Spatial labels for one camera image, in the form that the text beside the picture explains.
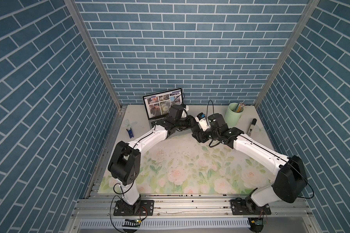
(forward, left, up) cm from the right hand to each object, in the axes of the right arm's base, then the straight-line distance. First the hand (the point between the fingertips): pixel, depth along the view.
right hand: (197, 132), depth 82 cm
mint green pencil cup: (+22, -25, -6) cm, 34 cm away
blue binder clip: (+7, +46, -16) cm, 50 cm away
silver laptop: (+27, +30, -8) cm, 42 cm away
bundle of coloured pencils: (+25, -29, -2) cm, 39 cm away
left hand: (+5, -2, +3) cm, 6 cm away
